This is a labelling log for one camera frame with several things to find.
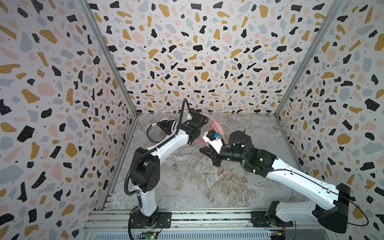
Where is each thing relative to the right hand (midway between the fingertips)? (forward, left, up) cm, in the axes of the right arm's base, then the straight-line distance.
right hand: (199, 147), depth 63 cm
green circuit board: (-28, +24, -32) cm, 49 cm away
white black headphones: (+34, +32, -34) cm, 57 cm away
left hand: (+25, +6, -13) cm, 28 cm away
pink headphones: (+21, -8, -12) cm, 26 cm away
